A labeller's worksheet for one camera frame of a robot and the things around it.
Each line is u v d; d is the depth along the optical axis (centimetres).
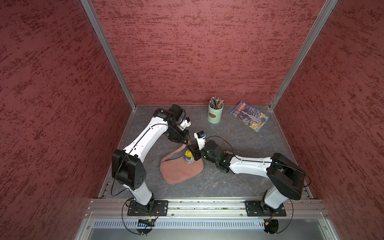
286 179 45
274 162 49
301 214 74
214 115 103
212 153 63
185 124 76
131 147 46
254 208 74
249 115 114
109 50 87
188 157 82
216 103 103
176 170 84
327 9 71
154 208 73
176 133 68
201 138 72
